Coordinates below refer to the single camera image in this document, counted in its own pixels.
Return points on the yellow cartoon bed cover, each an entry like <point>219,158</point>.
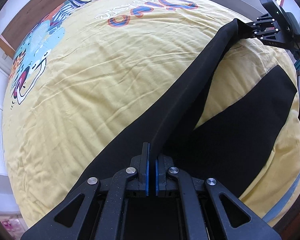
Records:
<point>90,68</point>

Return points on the wooden headboard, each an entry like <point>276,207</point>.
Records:
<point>18,17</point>

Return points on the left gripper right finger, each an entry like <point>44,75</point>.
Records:
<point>206,208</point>

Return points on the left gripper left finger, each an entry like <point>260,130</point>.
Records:
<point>97,208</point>

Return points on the black pants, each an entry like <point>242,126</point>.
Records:
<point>233,146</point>

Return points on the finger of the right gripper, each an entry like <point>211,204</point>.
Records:
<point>263,22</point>
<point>271,35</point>

